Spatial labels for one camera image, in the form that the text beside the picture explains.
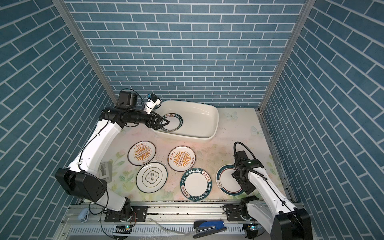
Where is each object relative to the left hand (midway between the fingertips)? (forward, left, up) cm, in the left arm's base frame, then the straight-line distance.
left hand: (163, 118), depth 74 cm
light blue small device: (-37, +38, -29) cm, 60 cm away
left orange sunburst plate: (-2, +19, -31) cm, 37 cm away
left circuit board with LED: (-43, +18, -34) cm, 57 cm away
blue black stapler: (-44, -20, -27) cm, 55 cm away
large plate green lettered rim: (-23, -17, -30) cm, 41 cm away
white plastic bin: (+23, -12, -29) cm, 38 cm away
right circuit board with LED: (-45, -43, -31) cm, 70 cm away
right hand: (-22, -40, -26) cm, 53 cm away
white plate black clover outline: (-19, +9, -30) cm, 37 cm away
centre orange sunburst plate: (-7, -8, -31) cm, 32 cm away
